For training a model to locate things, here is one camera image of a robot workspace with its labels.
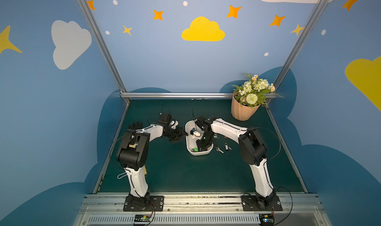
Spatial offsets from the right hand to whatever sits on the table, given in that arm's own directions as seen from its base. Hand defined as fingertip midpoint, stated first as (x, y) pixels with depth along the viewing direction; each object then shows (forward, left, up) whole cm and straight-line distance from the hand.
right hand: (202, 148), depth 92 cm
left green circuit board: (-38, +29, -3) cm, 48 cm away
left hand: (+8, +11, +3) cm, 14 cm away
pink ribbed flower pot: (+25, -26, +8) cm, 37 cm away
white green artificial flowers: (+27, -30, +25) cm, 47 cm away
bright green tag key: (-1, +5, -1) cm, 5 cm away
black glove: (+15, +49, -1) cm, 51 cm away
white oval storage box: (+12, +8, +6) cm, 16 cm away
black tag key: (+3, -16, -2) cm, 17 cm away
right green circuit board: (-34, -33, -5) cm, 48 cm away
